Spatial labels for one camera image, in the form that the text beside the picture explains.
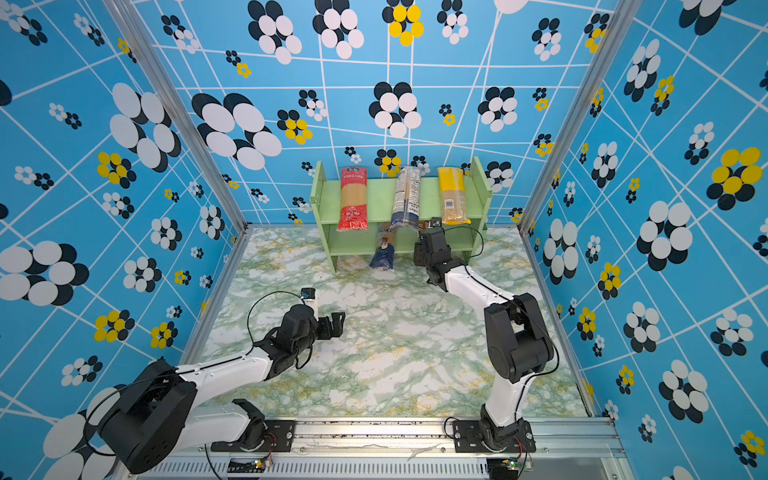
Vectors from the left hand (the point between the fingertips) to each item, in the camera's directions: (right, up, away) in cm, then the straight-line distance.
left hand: (335, 313), depth 89 cm
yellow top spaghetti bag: (+35, +35, -2) cm, 50 cm away
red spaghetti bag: (+6, +30, -6) cm, 31 cm away
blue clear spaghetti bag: (+15, +17, +2) cm, 23 cm away
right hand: (+30, +20, +7) cm, 36 cm away
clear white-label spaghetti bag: (+22, +35, -2) cm, 41 cm away
